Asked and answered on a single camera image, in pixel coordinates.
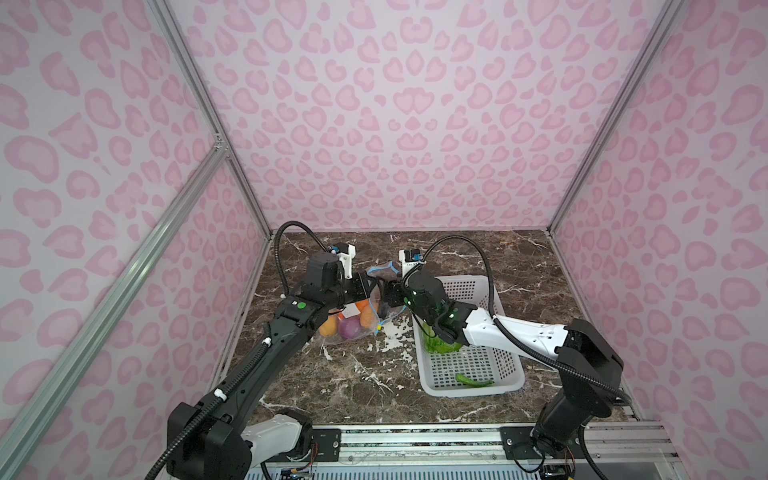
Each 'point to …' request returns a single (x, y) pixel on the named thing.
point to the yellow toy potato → (329, 328)
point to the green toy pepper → (464, 380)
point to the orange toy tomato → (366, 316)
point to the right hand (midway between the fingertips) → (385, 274)
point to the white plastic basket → (470, 369)
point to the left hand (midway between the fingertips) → (380, 276)
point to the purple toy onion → (350, 327)
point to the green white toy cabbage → (435, 344)
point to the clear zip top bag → (383, 313)
